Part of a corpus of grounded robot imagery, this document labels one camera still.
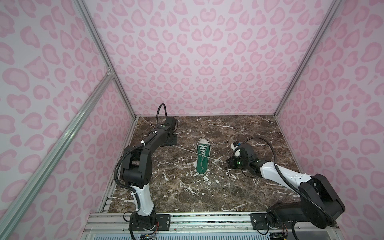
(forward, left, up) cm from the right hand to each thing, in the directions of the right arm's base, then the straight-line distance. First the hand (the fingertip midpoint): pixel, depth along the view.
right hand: (227, 160), depth 87 cm
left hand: (+13, +35, +2) cm, 37 cm away
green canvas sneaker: (-1, +14, -4) cm, 15 cm away
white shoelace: (+8, +15, -3) cm, 17 cm away
